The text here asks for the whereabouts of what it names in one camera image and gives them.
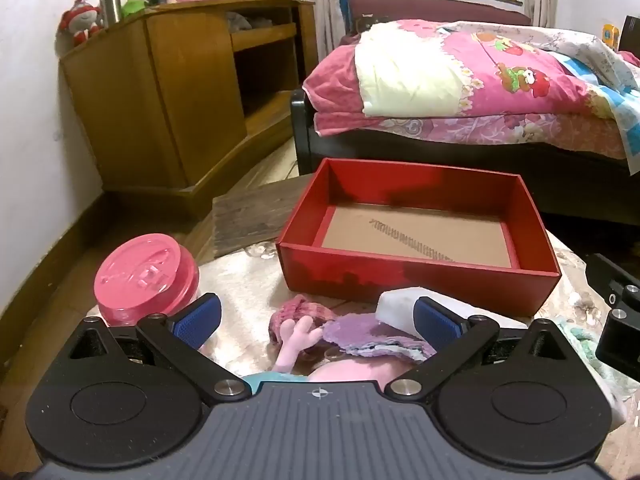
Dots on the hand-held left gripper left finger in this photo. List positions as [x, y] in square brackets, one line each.
[197, 321]

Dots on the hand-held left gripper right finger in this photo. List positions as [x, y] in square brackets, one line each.
[436, 322]

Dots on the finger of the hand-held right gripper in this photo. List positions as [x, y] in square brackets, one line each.
[612, 280]

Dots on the light green fluffy cloth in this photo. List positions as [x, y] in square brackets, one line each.
[577, 337]

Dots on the purple fuzzy cloth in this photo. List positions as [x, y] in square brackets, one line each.
[365, 332]

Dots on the pink knitted hat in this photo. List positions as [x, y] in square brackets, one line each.
[295, 312]

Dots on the red cardboard box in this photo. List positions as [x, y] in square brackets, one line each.
[350, 275]

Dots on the blue and pink plush toy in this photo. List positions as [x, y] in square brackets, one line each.
[295, 340]

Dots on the floral tablecloth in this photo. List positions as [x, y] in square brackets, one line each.
[240, 285]

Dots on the pink lidded plastic jar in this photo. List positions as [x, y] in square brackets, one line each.
[145, 275]

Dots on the weathered wooden board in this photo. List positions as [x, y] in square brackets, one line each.
[250, 215]

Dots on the wooden cabinet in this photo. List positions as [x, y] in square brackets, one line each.
[150, 110]

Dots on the light floral blanket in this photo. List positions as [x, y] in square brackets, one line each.
[590, 60]

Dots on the yellow toy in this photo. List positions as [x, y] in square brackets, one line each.
[611, 36]

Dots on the pink cartoon quilt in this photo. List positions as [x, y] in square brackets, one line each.
[475, 75]

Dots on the grey crumpled cloth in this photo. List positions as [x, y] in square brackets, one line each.
[247, 21]

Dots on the maroon padded headboard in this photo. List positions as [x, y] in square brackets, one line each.
[435, 12]

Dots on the green plush toy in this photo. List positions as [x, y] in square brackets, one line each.
[132, 7]

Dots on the red and white plush doll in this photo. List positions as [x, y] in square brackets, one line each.
[80, 22]

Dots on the steel thermos flask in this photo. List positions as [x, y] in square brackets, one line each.
[110, 0]

